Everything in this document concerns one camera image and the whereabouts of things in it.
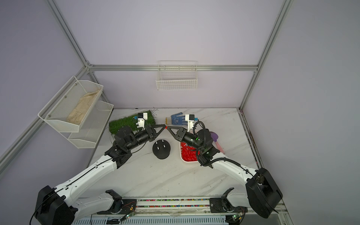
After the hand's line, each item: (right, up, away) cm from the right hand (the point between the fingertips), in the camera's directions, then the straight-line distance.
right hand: (168, 130), depth 69 cm
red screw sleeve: (-1, +1, -1) cm, 2 cm away
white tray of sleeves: (+11, -17, +23) cm, 30 cm away
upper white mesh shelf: (-57, +10, +7) cm, 58 cm away
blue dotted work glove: (+2, +6, +44) cm, 45 cm away
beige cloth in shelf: (-51, +9, +7) cm, 52 cm away
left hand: (-1, +1, -1) cm, 2 cm away
